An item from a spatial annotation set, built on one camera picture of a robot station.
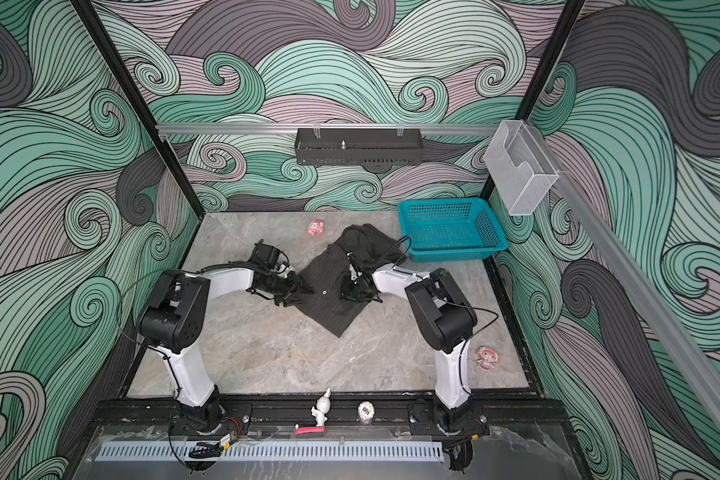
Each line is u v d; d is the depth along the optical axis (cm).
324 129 94
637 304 53
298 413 73
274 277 84
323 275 98
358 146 95
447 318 50
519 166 79
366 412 69
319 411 72
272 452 70
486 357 80
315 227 112
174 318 50
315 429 68
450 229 104
